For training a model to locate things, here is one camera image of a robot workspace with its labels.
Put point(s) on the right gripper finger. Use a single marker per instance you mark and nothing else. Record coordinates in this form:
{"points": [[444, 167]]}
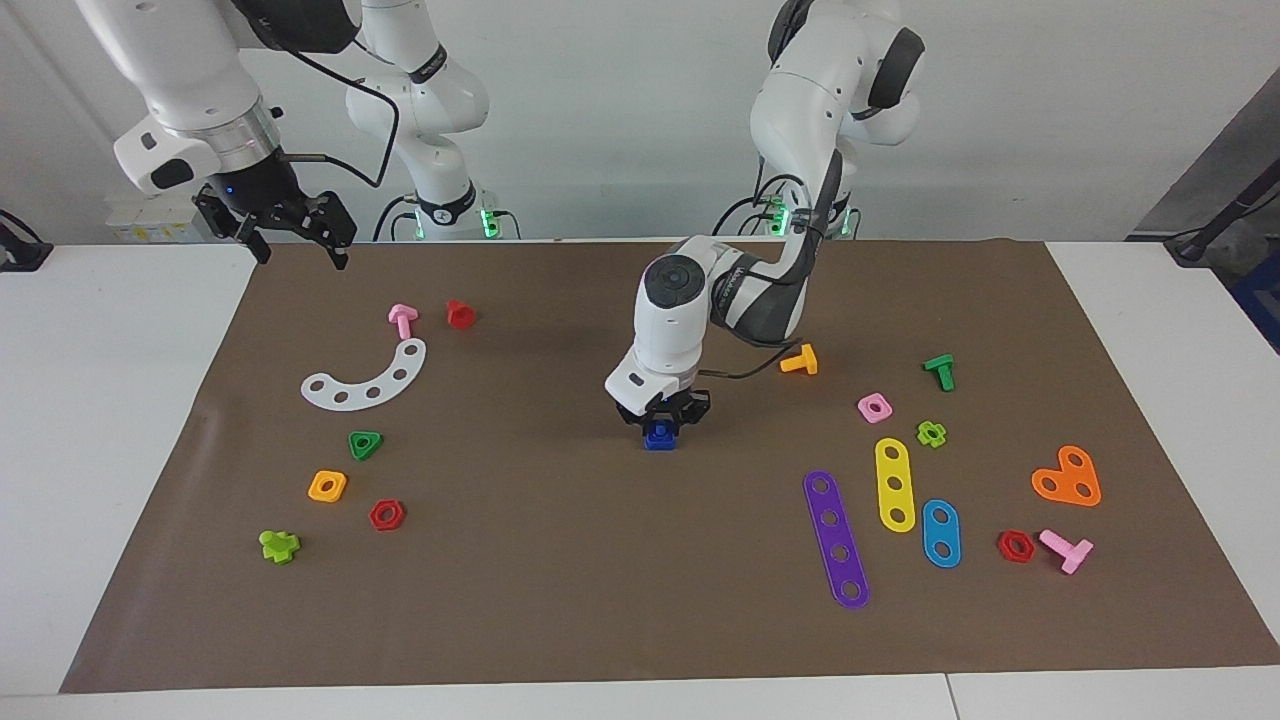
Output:
{"points": [[257, 245], [340, 250]]}

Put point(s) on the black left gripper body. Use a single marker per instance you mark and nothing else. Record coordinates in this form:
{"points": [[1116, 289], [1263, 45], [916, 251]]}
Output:
{"points": [[695, 405]]}

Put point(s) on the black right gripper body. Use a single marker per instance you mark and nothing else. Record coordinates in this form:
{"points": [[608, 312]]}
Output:
{"points": [[265, 195]]}

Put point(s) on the blue square nut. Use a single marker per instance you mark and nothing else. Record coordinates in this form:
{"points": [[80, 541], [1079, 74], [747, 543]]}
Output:
{"points": [[659, 435]]}

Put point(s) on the blue triangle-head screw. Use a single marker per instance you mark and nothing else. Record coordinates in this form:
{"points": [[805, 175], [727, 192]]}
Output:
{"points": [[659, 446]]}

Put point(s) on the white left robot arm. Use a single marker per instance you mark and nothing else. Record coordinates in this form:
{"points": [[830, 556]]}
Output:
{"points": [[670, 320]]}

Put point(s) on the pink plastic screw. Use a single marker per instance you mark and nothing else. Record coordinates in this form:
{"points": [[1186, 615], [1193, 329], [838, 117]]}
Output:
{"points": [[402, 318], [1075, 553]]}

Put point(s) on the white box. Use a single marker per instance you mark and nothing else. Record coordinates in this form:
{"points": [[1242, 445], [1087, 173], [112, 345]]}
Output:
{"points": [[150, 225]]}

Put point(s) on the orange plastic screw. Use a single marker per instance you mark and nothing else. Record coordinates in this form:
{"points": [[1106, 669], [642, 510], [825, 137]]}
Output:
{"points": [[805, 362]]}

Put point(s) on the red plastic screw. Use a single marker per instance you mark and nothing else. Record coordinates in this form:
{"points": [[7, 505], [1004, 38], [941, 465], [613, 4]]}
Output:
{"points": [[460, 316]]}

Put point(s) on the brown table mat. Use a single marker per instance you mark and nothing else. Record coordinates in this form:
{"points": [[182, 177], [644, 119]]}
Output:
{"points": [[600, 560]]}

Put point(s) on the white curved five-hole plate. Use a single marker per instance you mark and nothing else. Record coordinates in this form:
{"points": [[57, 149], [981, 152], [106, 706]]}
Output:
{"points": [[357, 397]]}

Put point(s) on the pink square nut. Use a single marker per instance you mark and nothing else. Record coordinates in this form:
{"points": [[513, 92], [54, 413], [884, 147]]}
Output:
{"points": [[864, 402]]}

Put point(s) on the purple four-hole plate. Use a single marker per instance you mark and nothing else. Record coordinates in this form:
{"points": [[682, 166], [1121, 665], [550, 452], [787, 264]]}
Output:
{"points": [[834, 535]]}

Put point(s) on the green triangle nut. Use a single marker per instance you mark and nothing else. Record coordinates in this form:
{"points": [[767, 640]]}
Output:
{"points": [[374, 438]]}

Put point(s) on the yellow three-hole plate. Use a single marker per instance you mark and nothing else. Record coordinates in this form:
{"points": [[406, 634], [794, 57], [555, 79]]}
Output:
{"points": [[894, 470]]}

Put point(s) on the black table clamp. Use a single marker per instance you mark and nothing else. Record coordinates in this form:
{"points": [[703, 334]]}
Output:
{"points": [[25, 255]]}

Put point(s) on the orange square nut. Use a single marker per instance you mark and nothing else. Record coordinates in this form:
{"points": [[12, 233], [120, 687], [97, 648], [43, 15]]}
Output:
{"points": [[314, 490]]}

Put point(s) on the lime green cross nut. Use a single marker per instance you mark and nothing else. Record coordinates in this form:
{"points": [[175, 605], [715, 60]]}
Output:
{"points": [[940, 434]]}

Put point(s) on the green plastic screw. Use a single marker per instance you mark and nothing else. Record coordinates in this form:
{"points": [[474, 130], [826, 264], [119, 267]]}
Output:
{"points": [[942, 372]]}

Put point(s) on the red hex nut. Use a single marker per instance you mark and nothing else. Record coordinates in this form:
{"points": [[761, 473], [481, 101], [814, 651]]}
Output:
{"points": [[1028, 550], [376, 520]]}

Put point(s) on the blue two-hole plate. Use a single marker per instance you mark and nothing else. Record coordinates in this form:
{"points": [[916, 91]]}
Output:
{"points": [[941, 533]]}

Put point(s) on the lime green cross-head screw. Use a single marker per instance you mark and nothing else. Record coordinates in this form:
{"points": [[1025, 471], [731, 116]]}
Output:
{"points": [[278, 546]]}

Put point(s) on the orange three-hole corner plate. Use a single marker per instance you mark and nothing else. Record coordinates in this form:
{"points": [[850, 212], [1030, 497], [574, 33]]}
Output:
{"points": [[1065, 478]]}

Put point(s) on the blue crate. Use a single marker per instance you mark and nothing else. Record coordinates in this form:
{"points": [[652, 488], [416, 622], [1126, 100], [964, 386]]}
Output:
{"points": [[1265, 300]]}

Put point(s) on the black stand pole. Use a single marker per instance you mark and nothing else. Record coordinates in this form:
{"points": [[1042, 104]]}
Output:
{"points": [[1240, 205]]}

